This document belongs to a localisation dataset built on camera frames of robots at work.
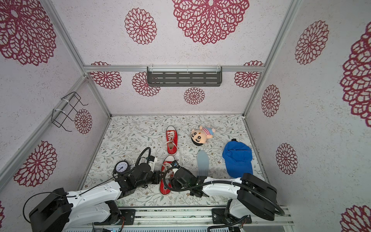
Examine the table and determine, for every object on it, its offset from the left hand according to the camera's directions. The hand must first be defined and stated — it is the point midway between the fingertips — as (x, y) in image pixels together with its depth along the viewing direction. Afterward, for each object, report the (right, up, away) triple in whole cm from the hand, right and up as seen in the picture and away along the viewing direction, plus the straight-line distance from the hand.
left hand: (165, 174), depth 83 cm
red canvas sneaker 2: (+2, +18, +17) cm, 25 cm away
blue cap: (+45, +8, +10) cm, 47 cm away
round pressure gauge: (-28, +3, +6) cm, 29 cm away
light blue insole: (+23, +4, +12) cm, 26 cm away
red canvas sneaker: (+3, +7, -13) cm, 15 cm away
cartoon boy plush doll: (+21, +21, +14) cm, 33 cm away
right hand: (+4, -1, 0) cm, 4 cm away
